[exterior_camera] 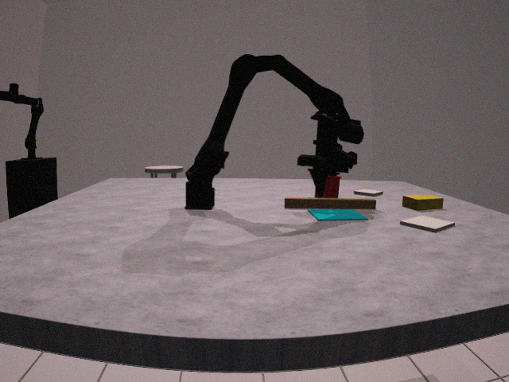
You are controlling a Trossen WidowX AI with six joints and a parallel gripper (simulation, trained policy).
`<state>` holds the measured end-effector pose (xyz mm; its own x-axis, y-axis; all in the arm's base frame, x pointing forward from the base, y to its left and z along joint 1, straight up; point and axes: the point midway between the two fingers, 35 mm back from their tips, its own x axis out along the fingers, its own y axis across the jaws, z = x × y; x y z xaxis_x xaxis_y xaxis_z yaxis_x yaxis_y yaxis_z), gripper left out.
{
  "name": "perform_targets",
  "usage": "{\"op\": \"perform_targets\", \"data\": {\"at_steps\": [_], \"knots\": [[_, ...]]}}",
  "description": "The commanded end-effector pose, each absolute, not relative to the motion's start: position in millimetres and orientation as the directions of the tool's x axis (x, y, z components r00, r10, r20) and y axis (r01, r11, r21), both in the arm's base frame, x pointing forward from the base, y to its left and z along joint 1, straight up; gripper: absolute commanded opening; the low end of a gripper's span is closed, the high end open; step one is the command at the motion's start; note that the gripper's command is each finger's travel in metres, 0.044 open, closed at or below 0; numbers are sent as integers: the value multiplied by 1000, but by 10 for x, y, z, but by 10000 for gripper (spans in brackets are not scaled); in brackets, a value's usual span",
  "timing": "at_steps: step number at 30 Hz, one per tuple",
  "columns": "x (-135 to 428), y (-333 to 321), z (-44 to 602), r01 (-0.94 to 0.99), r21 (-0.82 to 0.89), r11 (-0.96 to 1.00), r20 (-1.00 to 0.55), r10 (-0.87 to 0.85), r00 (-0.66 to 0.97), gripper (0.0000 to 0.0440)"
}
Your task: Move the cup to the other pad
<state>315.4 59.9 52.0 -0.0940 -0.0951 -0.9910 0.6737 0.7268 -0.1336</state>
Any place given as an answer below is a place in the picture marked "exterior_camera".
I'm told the yellow flat block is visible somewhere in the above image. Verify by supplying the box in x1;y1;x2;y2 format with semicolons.
402;194;444;211

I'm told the red cup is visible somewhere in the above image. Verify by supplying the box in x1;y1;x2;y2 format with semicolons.
315;176;341;198

